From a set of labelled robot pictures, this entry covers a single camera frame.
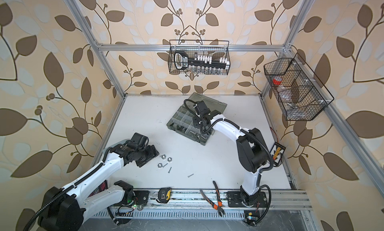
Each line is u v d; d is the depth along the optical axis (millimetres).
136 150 657
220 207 707
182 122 997
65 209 402
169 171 842
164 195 735
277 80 872
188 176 824
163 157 886
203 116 704
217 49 911
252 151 481
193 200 753
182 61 845
